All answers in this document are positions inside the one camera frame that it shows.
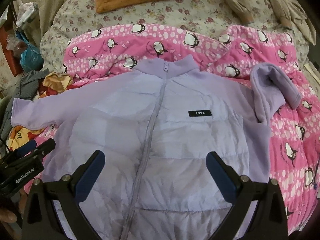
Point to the pink penguin print quilt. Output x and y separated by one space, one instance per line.
294 142

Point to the yellow red cartoon cloth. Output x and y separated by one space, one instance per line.
53 84

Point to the lavender zip-up jacket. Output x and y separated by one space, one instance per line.
155 125

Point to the floral bed sheet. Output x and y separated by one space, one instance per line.
208 17

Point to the beige garment on bed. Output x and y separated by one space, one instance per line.
288 13

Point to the white plastic bag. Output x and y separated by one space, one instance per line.
26 13

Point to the blue plastic bag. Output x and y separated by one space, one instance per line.
31 58

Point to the person's left hand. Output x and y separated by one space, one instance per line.
7 216

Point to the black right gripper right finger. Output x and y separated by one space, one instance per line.
269 220

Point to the grey clothing pile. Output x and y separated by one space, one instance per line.
26 89

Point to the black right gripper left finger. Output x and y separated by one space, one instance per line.
54 207

